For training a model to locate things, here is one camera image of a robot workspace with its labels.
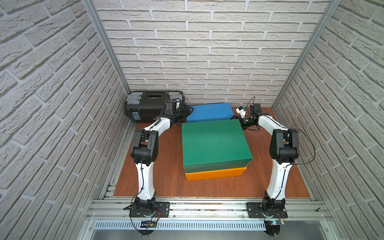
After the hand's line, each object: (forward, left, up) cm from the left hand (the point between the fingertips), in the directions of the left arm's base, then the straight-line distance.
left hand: (193, 109), depth 98 cm
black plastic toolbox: (+1, +34, +1) cm, 34 cm away
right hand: (-7, -27, -6) cm, 29 cm away
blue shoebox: (-1, -12, -1) cm, 12 cm away
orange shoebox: (-41, -12, -9) cm, 44 cm away
